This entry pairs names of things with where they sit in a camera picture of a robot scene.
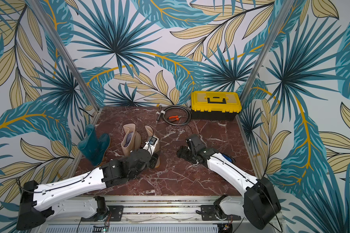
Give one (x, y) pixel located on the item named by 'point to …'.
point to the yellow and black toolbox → (215, 105)
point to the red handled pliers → (174, 118)
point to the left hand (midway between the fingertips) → (155, 151)
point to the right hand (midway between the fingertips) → (180, 154)
